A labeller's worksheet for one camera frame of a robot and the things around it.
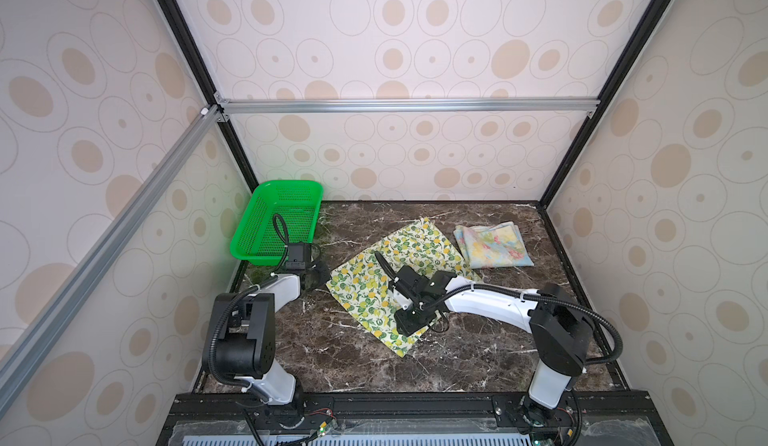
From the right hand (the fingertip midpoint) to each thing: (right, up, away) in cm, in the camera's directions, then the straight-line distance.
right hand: (403, 327), depth 84 cm
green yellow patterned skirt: (-11, +8, +11) cm, 17 cm away
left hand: (-22, +16, +11) cm, 29 cm away
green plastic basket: (-51, +24, +22) cm, 61 cm away
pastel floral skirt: (+33, +22, +21) cm, 45 cm away
